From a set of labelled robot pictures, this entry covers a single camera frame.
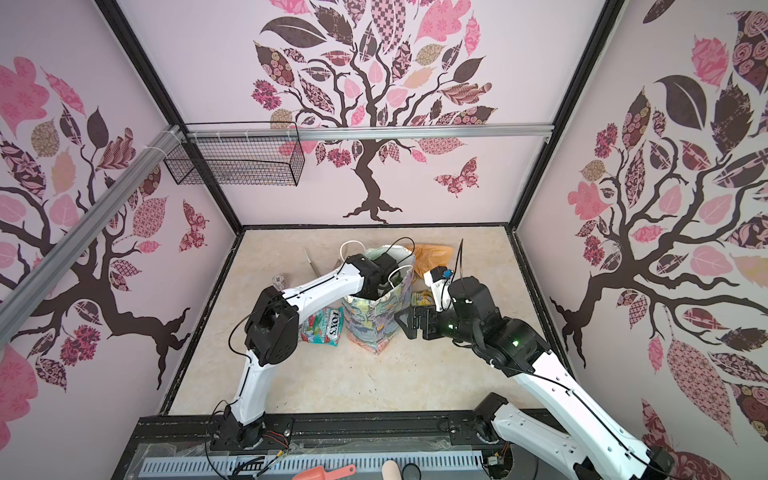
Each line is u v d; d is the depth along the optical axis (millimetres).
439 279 587
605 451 384
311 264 1069
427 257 1008
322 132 923
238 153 947
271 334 533
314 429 753
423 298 957
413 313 561
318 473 675
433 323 570
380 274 681
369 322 742
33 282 523
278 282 972
